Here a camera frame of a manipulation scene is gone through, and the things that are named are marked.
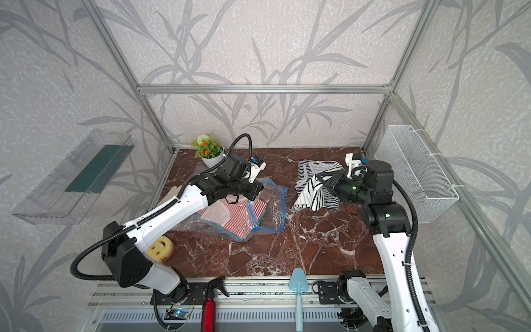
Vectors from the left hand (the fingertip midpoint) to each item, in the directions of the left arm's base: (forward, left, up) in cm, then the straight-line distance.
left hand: (264, 188), depth 78 cm
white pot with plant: (+26, +29, -6) cm, 39 cm away
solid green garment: (-9, +3, -21) cm, 23 cm away
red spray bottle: (-40, +17, -18) cm, 47 cm away
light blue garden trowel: (-29, -13, -19) cm, 37 cm away
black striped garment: (-5, -17, +9) cm, 20 cm away
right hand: (-5, -17, +15) cm, 23 cm away
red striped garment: (-2, +11, -20) cm, 23 cm away
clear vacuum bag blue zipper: (+5, -4, -13) cm, 15 cm away
